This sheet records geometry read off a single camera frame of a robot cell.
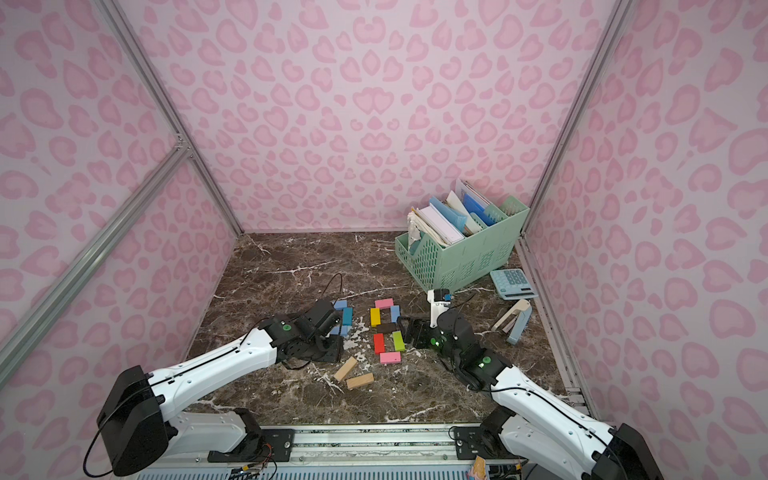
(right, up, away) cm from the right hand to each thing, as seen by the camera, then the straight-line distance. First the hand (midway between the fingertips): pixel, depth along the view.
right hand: (406, 320), depth 78 cm
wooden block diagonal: (-16, -15, +8) cm, 23 cm away
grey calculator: (+37, +7, +23) cm, 44 cm away
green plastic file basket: (+23, +19, +12) cm, 32 cm away
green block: (-2, -9, +11) cm, 14 cm away
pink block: (-7, +1, +21) cm, 22 cm away
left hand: (-18, -8, +4) cm, 20 cm away
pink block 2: (-4, -13, +9) cm, 16 cm away
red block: (-8, -10, +13) cm, 18 cm away
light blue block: (-3, -2, +18) cm, 18 cm away
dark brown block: (-6, -6, +16) cm, 18 cm away
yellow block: (-9, -2, +18) cm, 20 cm away
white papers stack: (+7, +27, +10) cm, 30 cm away
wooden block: (-13, -18, +5) cm, 22 cm away
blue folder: (+23, +32, +18) cm, 43 cm away
